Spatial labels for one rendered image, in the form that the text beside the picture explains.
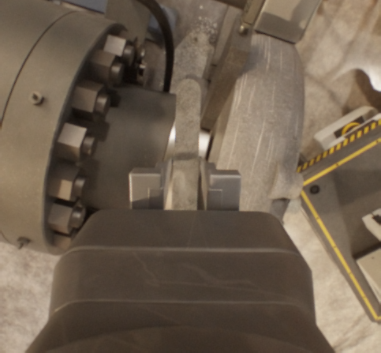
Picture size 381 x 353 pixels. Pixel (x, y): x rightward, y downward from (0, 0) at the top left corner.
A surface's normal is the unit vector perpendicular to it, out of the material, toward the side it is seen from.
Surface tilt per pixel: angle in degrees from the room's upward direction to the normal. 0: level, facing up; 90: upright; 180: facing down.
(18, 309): 0
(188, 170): 4
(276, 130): 33
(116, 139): 25
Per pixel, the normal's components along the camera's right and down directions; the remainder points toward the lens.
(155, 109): 0.16, -0.56
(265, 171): 0.11, -0.04
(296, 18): -0.12, 0.66
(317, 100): -0.01, 0.34
